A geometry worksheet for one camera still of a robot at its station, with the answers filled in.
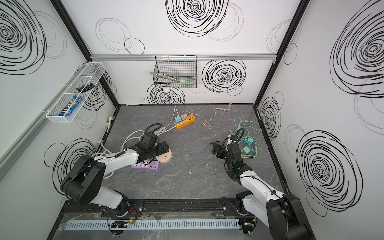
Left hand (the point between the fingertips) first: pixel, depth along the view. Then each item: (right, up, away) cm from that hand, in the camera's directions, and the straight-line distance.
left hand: (166, 148), depth 92 cm
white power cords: (-22, +9, +11) cm, 26 cm away
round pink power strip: (0, -5, -3) cm, 6 cm away
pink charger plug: (+10, +20, +12) cm, 26 cm away
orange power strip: (+15, +18, +16) cm, 28 cm away
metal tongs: (+3, +43, -6) cm, 44 cm away
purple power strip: (-6, -4, -18) cm, 20 cm away
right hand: (+32, +3, -5) cm, 33 cm away
